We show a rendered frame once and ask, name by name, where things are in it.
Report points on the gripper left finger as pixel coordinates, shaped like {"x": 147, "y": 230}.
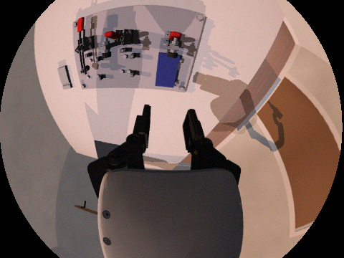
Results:
{"x": 130, "y": 152}

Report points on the blue plate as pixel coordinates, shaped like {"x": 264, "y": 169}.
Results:
{"x": 166, "y": 70}

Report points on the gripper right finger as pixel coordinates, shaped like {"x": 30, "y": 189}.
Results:
{"x": 203, "y": 154}

